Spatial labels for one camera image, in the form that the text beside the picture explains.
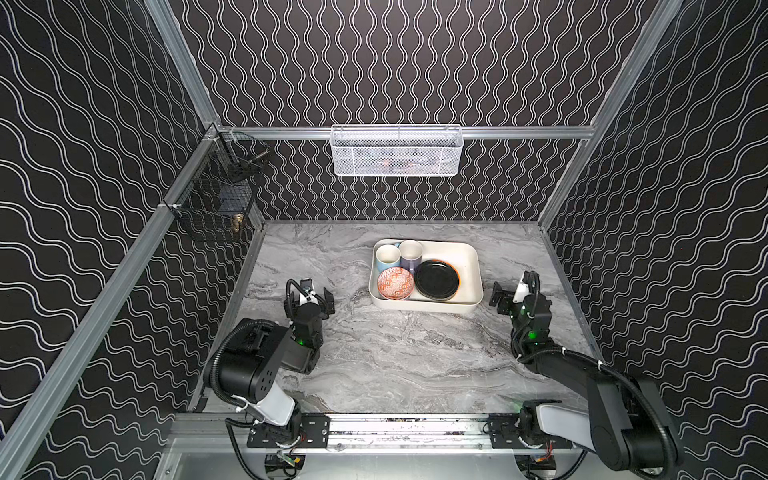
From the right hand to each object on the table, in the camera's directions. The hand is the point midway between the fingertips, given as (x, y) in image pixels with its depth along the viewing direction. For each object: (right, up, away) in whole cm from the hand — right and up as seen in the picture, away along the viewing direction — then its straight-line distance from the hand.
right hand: (517, 287), depth 88 cm
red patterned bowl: (-36, 0, +10) cm, 37 cm away
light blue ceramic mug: (-38, +9, +13) cm, 41 cm away
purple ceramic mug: (-30, +10, +19) cm, 37 cm away
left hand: (-62, -2, +3) cm, 62 cm away
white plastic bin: (-10, +9, +20) cm, 24 cm away
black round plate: (-22, +1, +10) cm, 24 cm away
